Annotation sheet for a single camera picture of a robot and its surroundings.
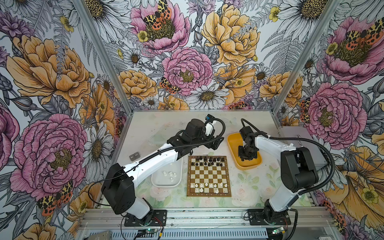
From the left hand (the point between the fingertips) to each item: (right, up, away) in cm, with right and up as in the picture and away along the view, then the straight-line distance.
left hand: (214, 138), depth 78 cm
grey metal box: (+54, +3, +14) cm, 56 cm away
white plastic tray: (-24, -23, +9) cm, 35 cm away
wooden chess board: (-2, -23, +9) cm, 25 cm away
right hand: (+19, -15, +13) cm, 28 cm away
